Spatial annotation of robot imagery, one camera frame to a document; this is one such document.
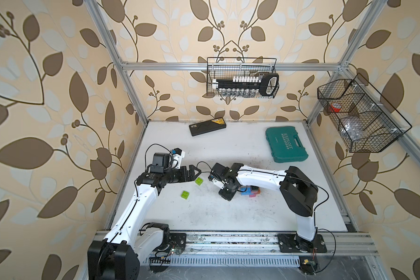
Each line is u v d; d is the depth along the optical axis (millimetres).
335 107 807
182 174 697
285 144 1021
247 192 829
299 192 486
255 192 829
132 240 426
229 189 749
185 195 866
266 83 836
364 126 736
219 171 718
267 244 753
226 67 912
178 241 739
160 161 619
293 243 732
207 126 1175
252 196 883
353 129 697
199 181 912
